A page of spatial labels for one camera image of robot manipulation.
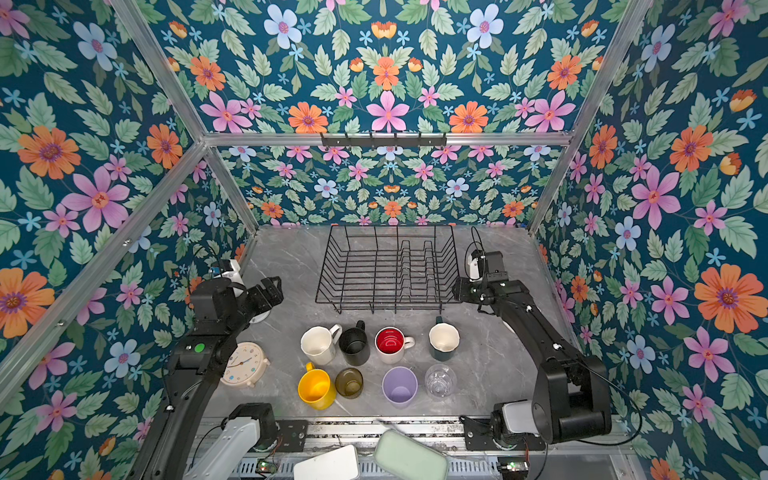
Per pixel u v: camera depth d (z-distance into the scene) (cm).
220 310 53
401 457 68
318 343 86
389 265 107
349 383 82
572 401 41
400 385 82
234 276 64
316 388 80
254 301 64
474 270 77
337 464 67
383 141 93
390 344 88
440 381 82
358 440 75
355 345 86
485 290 63
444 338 85
